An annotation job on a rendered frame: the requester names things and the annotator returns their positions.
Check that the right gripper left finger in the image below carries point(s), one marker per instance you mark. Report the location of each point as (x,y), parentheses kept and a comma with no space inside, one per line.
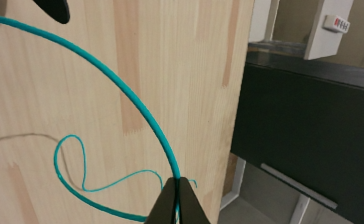
(164,209)

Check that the teal cable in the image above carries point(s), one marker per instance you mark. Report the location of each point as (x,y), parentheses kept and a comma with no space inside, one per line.
(135,100)

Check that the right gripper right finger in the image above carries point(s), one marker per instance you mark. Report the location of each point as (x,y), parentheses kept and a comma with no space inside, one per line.
(190,210)

